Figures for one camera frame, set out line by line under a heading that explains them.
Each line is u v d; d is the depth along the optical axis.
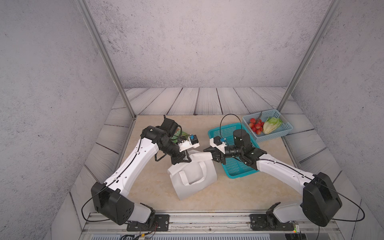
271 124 1.07
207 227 0.73
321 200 0.41
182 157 0.61
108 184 0.41
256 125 1.08
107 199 0.39
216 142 0.63
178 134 0.62
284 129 1.07
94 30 0.77
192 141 0.63
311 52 0.85
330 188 0.43
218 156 0.67
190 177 0.75
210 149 0.72
